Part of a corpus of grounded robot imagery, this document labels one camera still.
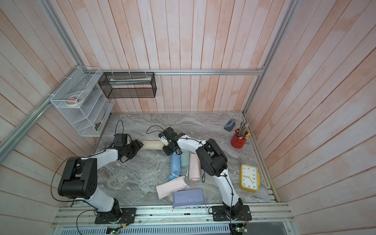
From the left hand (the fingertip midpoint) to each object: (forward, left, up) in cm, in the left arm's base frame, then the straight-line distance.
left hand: (141, 148), depth 96 cm
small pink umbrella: (-16, -35, +1) cm, 38 cm away
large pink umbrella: (-26, -19, 0) cm, 33 cm away
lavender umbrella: (-30, -31, 0) cm, 43 cm away
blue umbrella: (-14, -24, +2) cm, 27 cm away
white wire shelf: (+3, +23, +25) cm, 34 cm away
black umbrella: (-19, -40, -2) cm, 45 cm away
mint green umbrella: (-7, -29, +1) cm, 30 cm away
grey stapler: (+20, -64, +2) cm, 67 cm away
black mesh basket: (+35, +9, +26) cm, 44 cm away
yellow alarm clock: (-20, -67, 0) cm, 70 cm away
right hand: (+1, -17, -3) cm, 17 cm away
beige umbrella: (+2, -10, +1) cm, 10 cm away
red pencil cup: (+3, -64, +8) cm, 65 cm away
